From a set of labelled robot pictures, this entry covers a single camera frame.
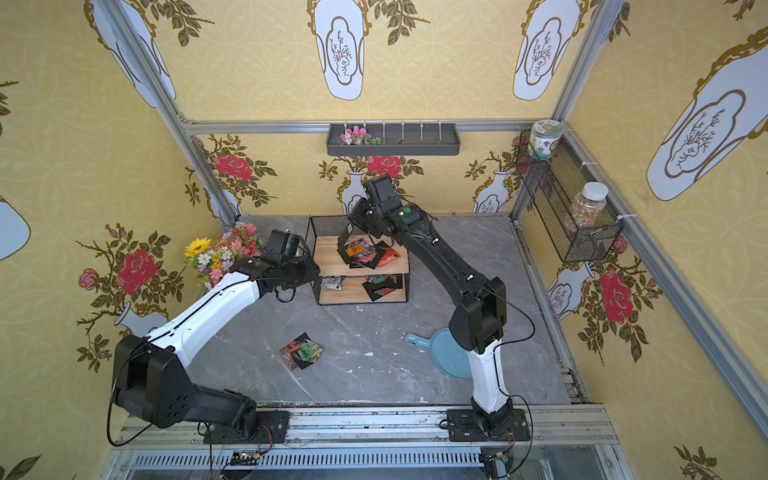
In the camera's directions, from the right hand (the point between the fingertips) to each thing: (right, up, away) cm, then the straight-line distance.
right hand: (360, 209), depth 84 cm
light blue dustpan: (+24, -41, +1) cm, 48 cm away
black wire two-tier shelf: (-2, -17, +1) cm, 17 cm away
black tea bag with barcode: (-5, -11, +2) cm, 12 cm away
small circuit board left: (-27, -62, -11) cm, 69 cm away
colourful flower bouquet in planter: (-43, -14, +3) cm, 45 cm away
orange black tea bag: (0, -12, +4) cm, 13 cm away
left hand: (-16, -17, +2) cm, 23 cm away
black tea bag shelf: (+6, -13, +3) cm, 15 cm away
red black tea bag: (-21, -41, +2) cm, 46 cm away
